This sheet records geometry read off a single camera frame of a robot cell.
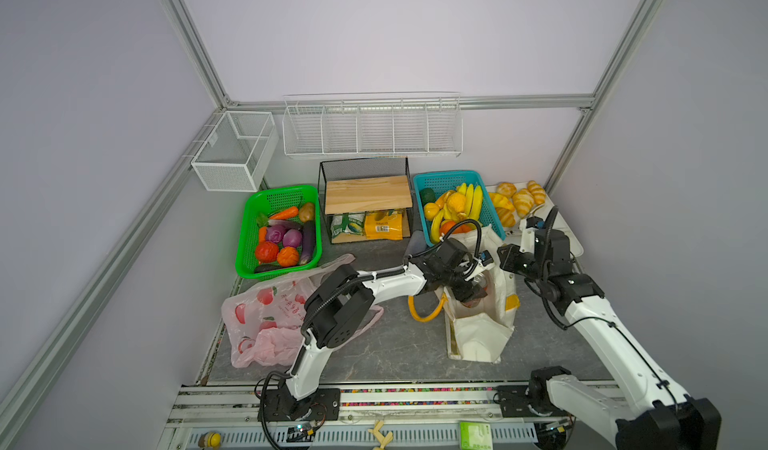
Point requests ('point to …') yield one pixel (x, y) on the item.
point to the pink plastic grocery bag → (262, 318)
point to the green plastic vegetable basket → (253, 217)
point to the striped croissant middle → (523, 200)
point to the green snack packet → (350, 223)
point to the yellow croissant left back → (501, 201)
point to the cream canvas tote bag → (476, 331)
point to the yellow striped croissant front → (507, 217)
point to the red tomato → (267, 252)
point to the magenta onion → (292, 237)
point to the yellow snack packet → (384, 224)
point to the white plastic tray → (535, 218)
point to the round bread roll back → (506, 188)
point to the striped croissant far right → (537, 191)
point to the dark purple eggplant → (309, 234)
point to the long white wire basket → (420, 123)
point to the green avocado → (427, 195)
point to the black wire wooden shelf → (367, 199)
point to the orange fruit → (447, 225)
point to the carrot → (291, 212)
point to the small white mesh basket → (238, 152)
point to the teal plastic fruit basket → (444, 181)
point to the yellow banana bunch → (473, 202)
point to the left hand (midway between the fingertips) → (480, 286)
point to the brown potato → (306, 212)
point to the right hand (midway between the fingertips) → (502, 250)
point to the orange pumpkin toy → (288, 256)
